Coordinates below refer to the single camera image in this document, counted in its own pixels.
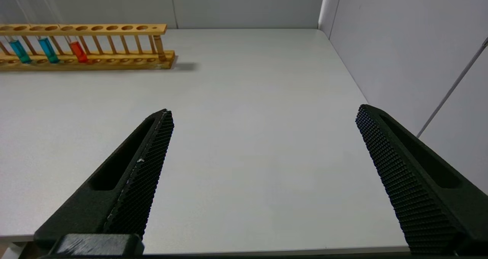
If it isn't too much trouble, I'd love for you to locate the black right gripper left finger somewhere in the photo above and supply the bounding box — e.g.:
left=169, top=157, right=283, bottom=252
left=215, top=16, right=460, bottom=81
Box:
left=34, top=109, right=175, bottom=248

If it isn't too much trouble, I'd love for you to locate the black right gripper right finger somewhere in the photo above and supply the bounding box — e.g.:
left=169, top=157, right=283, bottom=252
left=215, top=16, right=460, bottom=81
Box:
left=356, top=104, right=488, bottom=256

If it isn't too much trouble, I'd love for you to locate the test tube with teal liquid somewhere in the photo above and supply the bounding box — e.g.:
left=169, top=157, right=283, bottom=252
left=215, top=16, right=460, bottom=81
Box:
left=0, top=8, right=32, bottom=64

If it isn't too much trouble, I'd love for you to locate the wooden test tube rack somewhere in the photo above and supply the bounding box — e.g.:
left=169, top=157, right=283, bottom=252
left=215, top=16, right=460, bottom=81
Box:
left=0, top=23, right=176, bottom=71

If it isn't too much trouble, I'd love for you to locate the test tube with red liquid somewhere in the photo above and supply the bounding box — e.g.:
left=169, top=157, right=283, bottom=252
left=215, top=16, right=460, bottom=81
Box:
left=34, top=0, right=89, bottom=63

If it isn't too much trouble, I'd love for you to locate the test tube with blue liquid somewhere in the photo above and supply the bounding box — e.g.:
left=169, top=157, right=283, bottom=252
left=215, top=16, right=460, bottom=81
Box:
left=10, top=0, right=61, bottom=64

